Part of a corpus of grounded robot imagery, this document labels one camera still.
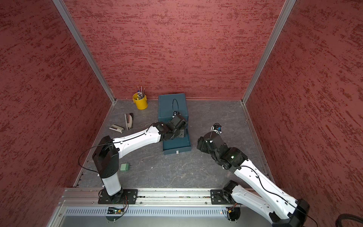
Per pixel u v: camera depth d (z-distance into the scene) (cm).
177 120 67
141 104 111
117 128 100
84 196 76
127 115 107
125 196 74
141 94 101
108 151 51
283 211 39
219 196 74
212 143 52
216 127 65
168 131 61
